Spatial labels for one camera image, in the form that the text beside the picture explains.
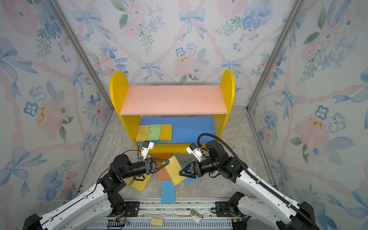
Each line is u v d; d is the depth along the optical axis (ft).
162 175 2.75
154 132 2.81
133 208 2.44
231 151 1.67
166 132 2.82
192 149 2.10
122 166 1.75
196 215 2.31
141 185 2.66
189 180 2.02
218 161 1.81
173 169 2.08
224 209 2.40
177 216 2.36
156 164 2.09
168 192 2.58
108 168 2.02
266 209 1.75
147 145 2.10
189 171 2.24
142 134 2.76
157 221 2.32
